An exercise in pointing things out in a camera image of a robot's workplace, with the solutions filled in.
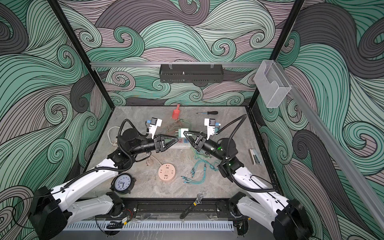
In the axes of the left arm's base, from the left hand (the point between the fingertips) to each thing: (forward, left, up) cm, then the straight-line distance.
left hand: (177, 139), depth 64 cm
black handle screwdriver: (+44, -22, -30) cm, 58 cm away
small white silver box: (+6, -47, -29) cm, 55 cm away
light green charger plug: (+2, -2, +3) cm, 4 cm away
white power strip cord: (+14, +45, -31) cm, 56 cm away
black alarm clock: (-11, +30, -29) cm, 43 cm away
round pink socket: (-4, +7, -29) cm, 30 cm away
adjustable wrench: (-18, -11, -31) cm, 37 cm away
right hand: (+1, -4, +2) cm, 4 cm away
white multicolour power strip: (+2, -2, -6) cm, 7 cm away
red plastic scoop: (+44, +5, -31) cm, 53 cm away
